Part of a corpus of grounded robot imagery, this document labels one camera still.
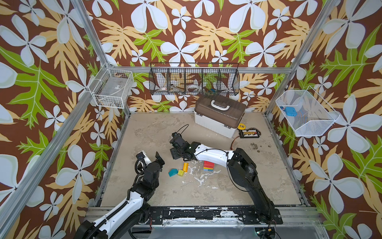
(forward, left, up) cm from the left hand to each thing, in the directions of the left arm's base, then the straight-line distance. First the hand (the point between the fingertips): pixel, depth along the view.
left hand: (151, 154), depth 83 cm
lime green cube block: (-7, -17, -9) cm, 20 cm away
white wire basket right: (+17, -88, +17) cm, 91 cm away
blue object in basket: (+21, -82, +15) cm, 86 cm away
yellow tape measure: (+29, -61, -10) cm, 68 cm away
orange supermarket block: (-3, -20, -11) cm, 23 cm away
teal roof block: (-7, -12, -9) cm, 16 cm away
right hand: (+6, -12, -6) cm, 15 cm away
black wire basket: (+47, -25, +19) cm, 56 cm away
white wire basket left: (+32, +25, +21) cm, 46 cm away
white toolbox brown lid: (+25, -42, +7) cm, 49 cm away
